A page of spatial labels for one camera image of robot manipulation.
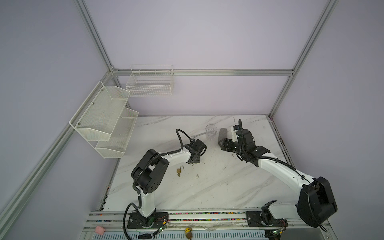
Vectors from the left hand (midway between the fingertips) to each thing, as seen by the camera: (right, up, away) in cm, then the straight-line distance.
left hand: (192, 158), depth 95 cm
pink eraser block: (-43, -29, -25) cm, 58 cm away
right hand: (+17, +12, -10) cm, 23 cm away
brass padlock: (-8, -7, -4) cm, 11 cm away
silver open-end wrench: (+3, +15, +13) cm, 20 cm away
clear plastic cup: (+13, +18, +14) cm, 26 cm away
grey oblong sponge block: (+22, +15, +12) cm, 30 cm away
